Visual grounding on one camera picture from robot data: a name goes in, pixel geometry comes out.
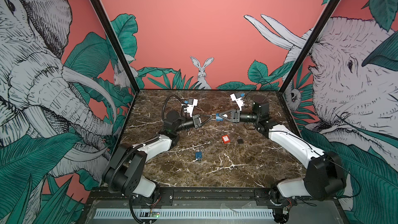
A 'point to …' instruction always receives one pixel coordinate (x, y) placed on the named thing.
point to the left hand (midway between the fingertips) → (214, 118)
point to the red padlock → (226, 139)
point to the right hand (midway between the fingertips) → (218, 116)
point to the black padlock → (240, 140)
